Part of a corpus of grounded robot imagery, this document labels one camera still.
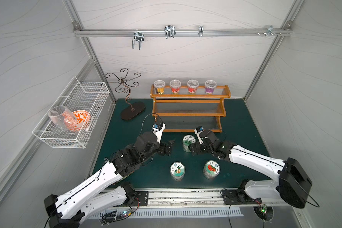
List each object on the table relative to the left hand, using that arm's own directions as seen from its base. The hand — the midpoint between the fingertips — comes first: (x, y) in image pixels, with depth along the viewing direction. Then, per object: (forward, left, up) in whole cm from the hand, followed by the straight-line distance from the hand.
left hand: (167, 139), depth 69 cm
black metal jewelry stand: (+33, +32, -21) cm, 51 cm away
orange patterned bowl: (+6, +40, +8) cm, 42 cm away
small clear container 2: (+31, -24, +8) cm, 40 cm away
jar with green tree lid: (+9, -12, -17) cm, 22 cm away
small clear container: (+31, -14, +8) cm, 35 cm away
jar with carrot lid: (-10, -6, -17) cm, 20 cm away
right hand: (+6, -16, -15) cm, 23 cm away
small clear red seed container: (+30, -3, +9) cm, 32 cm away
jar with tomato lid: (-8, -24, -17) cm, 31 cm away
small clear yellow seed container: (+29, +6, +9) cm, 31 cm away
